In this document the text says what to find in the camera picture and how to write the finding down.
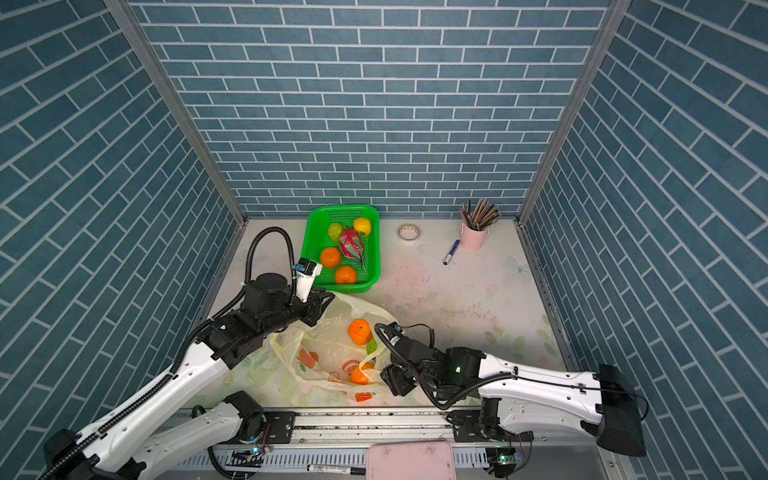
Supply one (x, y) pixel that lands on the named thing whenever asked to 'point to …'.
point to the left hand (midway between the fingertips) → (331, 293)
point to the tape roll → (409, 232)
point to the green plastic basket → (318, 220)
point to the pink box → (411, 460)
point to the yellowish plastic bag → (341, 352)
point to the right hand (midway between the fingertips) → (385, 370)
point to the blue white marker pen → (452, 251)
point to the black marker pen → (336, 469)
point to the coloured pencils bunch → (480, 216)
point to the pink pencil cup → (473, 240)
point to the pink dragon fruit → (352, 245)
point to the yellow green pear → (335, 231)
